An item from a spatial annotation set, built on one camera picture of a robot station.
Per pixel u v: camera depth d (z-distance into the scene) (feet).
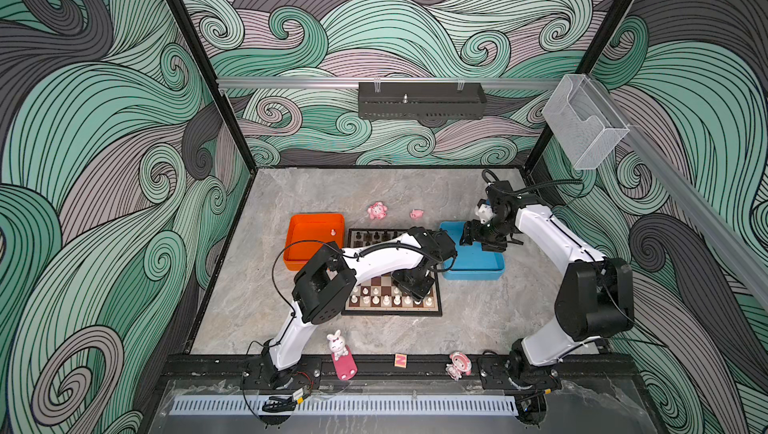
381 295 2.75
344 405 2.29
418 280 2.37
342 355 2.43
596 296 1.64
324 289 1.61
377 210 3.39
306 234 3.30
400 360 2.44
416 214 3.40
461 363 2.37
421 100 3.04
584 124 2.68
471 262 3.01
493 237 2.44
